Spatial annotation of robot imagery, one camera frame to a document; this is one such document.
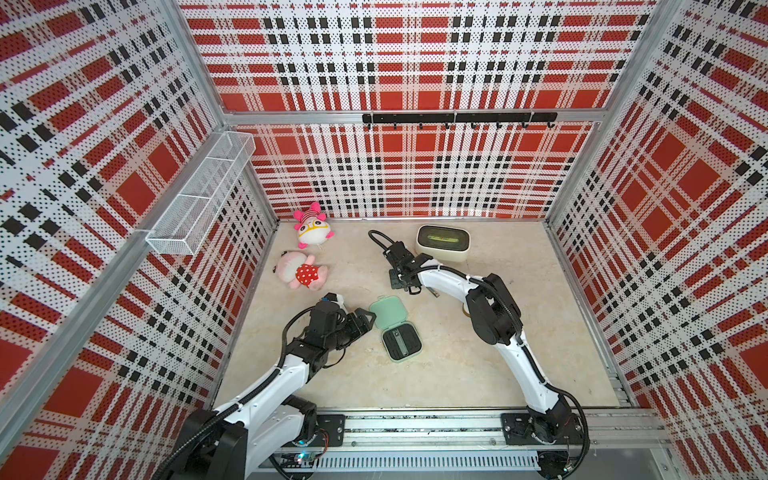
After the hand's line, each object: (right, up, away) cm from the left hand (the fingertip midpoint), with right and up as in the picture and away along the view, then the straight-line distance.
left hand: (373, 320), depth 86 cm
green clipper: (+20, +5, +13) cm, 24 cm away
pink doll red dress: (-27, +13, +13) cm, 32 cm away
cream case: (+22, +8, -24) cm, 33 cm away
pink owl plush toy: (-25, +29, +23) cm, 44 cm away
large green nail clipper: (+8, -7, +3) cm, 11 cm away
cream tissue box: (+23, +23, +19) cm, 38 cm away
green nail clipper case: (+4, 0, +10) cm, 11 cm away
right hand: (+10, +11, +18) cm, 23 cm away
